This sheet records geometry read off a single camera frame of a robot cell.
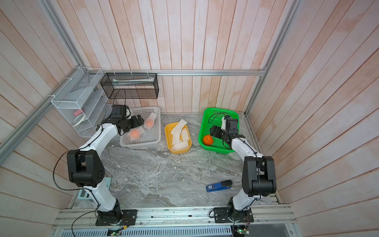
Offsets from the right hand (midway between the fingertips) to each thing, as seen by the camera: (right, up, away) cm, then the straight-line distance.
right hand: (215, 129), depth 95 cm
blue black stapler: (+3, -31, -14) cm, 34 cm away
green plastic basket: (+1, +9, +18) cm, 21 cm away
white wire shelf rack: (-76, +16, -15) cm, 79 cm away
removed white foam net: (-26, -2, +8) cm, 27 cm away
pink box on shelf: (-81, +10, -13) cm, 82 cm away
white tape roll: (-80, +5, -13) cm, 82 cm away
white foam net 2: (-23, -11, +3) cm, 26 cm away
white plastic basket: (-44, -6, +9) cm, 46 cm away
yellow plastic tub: (-32, +1, +11) cm, 34 cm away
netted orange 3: (-54, -3, +4) cm, 55 cm away
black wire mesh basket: (-60, +33, +13) cm, 70 cm away
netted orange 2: (-46, +6, +12) cm, 48 cm away
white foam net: (-19, -5, +7) cm, 21 cm away
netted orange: (-5, -7, +1) cm, 9 cm away
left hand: (-50, +4, -2) cm, 50 cm away
